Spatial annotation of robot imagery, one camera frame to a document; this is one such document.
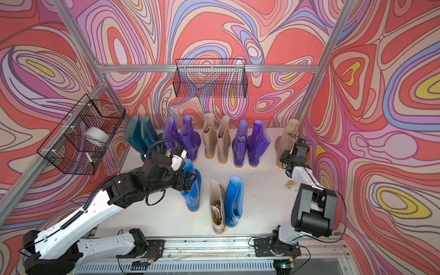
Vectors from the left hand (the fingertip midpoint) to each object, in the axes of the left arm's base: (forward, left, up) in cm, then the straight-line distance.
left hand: (193, 174), depth 66 cm
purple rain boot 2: (+20, -20, -5) cm, 28 cm away
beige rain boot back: (+25, -5, -3) cm, 25 cm away
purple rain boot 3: (+21, -29, -6) cm, 37 cm away
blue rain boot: (-10, -16, -2) cm, 19 cm away
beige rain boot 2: (+28, -46, -12) cm, 56 cm away
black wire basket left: (+13, +52, +2) cm, 53 cm away
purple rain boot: (+26, +14, -2) cm, 30 cm away
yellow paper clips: (+9, -49, -26) cm, 56 cm away
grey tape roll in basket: (+18, +44, +4) cm, 48 cm away
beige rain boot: (+22, -12, -5) cm, 26 cm away
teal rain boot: (+22, +24, -2) cm, 33 cm away
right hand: (+21, -48, -17) cm, 55 cm away
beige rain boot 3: (-9, -9, -8) cm, 16 cm away
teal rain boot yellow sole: (+24, +33, -2) cm, 41 cm away
